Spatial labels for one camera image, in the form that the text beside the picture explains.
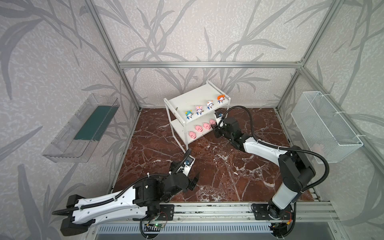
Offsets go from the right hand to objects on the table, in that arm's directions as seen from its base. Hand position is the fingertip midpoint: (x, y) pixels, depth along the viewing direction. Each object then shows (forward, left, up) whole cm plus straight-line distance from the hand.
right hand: (214, 119), depth 90 cm
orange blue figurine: (-1, -2, +18) cm, 18 cm away
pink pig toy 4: (-3, +1, +1) cm, 4 cm away
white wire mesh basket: (-19, -46, +17) cm, 52 cm away
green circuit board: (-52, +28, -17) cm, 61 cm away
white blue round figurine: (-6, +4, +18) cm, 19 cm away
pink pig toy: (-11, +13, 0) cm, 17 cm away
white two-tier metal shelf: (-7, +12, +15) cm, 21 cm away
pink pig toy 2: (-7, +9, 0) cm, 12 cm away
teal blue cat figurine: (-12, +14, +18) cm, 26 cm away
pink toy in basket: (-22, -50, +2) cm, 55 cm away
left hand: (-29, +12, +1) cm, 32 cm away
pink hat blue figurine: (-9, +9, +18) cm, 22 cm away
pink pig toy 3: (-5, +5, 0) cm, 7 cm away
